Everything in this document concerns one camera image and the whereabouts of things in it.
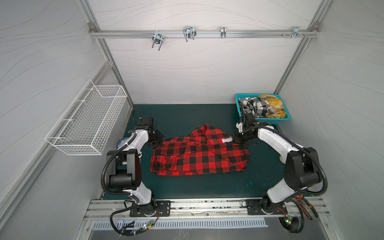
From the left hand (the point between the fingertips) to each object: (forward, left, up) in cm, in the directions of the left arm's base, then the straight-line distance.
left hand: (165, 137), depth 93 cm
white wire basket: (-10, +31, +24) cm, 41 cm away
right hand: (0, -43, +3) cm, 44 cm away
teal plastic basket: (+16, -69, -1) cm, 71 cm away
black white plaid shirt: (+26, -64, +3) cm, 69 cm away
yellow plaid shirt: (+24, -76, +3) cm, 80 cm away
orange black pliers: (-32, -75, -6) cm, 82 cm away
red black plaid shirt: (-4, -27, -8) cm, 28 cm away
